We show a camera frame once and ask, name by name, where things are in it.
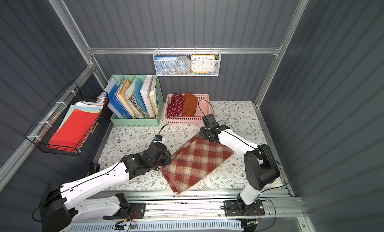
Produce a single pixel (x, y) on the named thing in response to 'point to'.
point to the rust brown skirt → (189, 106)
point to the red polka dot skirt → (175, 107)
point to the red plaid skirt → (191, 164)
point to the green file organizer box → (135, 100)
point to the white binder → (144, 91)
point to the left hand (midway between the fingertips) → (170, 154)
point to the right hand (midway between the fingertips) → (206, 132)
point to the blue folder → (110, 99)
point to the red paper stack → (77, 123)
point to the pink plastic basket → (203, 109)
